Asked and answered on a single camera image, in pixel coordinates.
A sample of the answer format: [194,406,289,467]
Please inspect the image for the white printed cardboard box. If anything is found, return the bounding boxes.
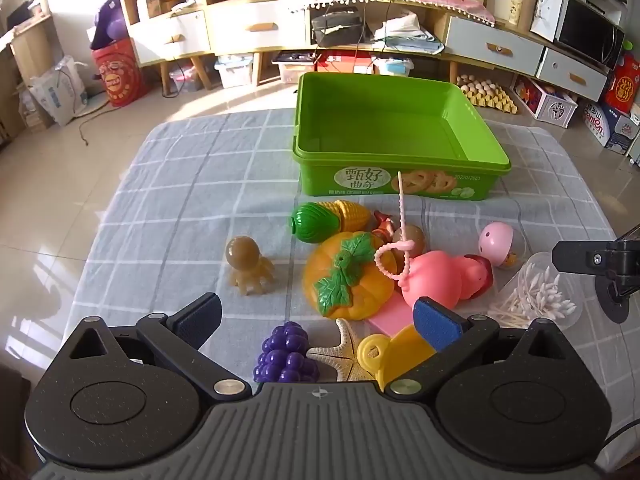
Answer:
[512,76,578,128]

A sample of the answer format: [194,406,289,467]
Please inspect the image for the pink and clear capsule ball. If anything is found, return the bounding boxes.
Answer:
[477,221,530,271]

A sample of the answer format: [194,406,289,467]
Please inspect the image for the purple plush toy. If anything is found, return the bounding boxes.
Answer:
[89,0,128,51]

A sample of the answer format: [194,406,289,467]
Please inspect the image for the orange toy pumpkin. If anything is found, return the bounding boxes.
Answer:
[303,230,401,321]

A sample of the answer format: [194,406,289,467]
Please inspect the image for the beige starfish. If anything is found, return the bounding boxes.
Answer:
[306,317,376,383]

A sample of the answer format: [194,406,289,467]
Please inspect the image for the wooden shelf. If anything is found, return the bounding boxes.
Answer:
[0,0,56,136]

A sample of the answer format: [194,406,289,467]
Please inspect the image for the small clear storage box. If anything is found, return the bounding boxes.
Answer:
[169,65,206,95]

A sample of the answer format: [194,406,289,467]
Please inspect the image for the pink box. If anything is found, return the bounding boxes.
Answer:
[365,292,418,336]

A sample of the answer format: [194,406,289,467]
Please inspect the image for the red bucket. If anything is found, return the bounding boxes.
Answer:
[92,37,148,108]

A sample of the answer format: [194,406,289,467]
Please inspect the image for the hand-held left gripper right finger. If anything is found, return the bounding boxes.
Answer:
[385,296,573,403]

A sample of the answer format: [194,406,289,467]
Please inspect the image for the black device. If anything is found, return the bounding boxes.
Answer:
[310,7,373,51]

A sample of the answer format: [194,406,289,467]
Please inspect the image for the white wooden cabinet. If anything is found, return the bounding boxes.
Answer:
[116,0,628,103]

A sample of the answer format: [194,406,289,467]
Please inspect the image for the white and red cardboard box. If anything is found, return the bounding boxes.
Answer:
[580,100,640,156]

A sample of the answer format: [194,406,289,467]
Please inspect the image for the green plastic box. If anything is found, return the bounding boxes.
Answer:
[291,71,512,202]

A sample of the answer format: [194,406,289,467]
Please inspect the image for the black microwave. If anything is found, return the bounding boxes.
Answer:
[552,0,627,71]

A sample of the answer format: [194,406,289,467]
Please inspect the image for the pile of cloths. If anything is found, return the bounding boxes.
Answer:
[372,10,446,56]

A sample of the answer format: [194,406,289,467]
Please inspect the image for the egg tray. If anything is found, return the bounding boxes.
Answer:
[456,74,518,113]

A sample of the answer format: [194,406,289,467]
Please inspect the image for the clear cotton swab container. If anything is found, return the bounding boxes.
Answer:
[487,251,583,328]

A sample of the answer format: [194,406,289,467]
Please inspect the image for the purple toy grapes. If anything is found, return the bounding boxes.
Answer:
[252,321,321,385]

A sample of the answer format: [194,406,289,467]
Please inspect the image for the brown rope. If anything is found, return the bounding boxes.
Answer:
[77,102,108,148]

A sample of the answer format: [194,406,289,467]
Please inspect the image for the toy corn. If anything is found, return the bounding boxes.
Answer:
[290,200,373,245]

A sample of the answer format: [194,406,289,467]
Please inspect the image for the grey checked tablecloth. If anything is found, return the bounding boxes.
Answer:
[47,107,640,471]

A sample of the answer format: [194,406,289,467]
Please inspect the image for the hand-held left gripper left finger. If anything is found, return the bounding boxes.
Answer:
[65,292,253,403]

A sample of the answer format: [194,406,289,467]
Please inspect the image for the yellow plastic toy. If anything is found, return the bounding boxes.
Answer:
[356,322,438,393]

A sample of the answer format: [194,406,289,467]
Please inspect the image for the pink toy with beaded cord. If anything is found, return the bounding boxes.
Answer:
[374,171,496,311]

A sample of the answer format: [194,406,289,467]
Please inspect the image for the white paper bag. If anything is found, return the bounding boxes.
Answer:
[27,55,88,128]

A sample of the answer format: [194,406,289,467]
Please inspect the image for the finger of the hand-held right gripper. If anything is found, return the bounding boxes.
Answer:
[552,240,621,276]

